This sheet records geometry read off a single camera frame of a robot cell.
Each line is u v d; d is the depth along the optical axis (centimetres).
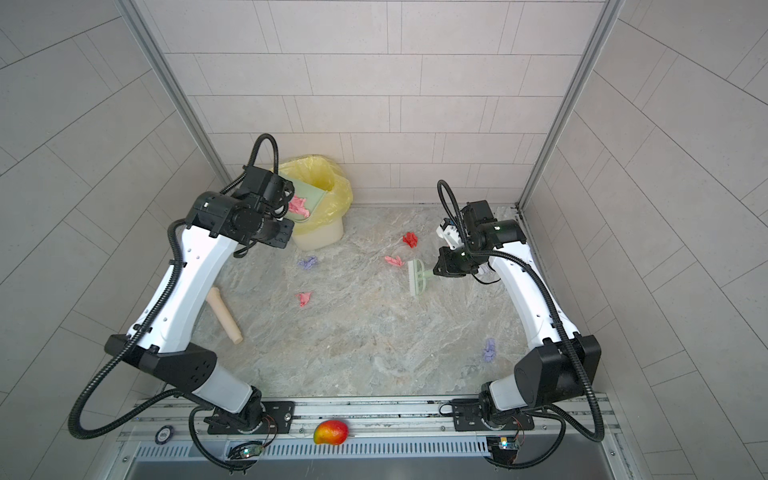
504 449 68
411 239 105
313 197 73
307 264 96
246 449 66
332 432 66
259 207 48
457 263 65
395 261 99
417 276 82
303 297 91
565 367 39
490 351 81
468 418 71
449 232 71
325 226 89
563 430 64
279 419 71
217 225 43
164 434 68
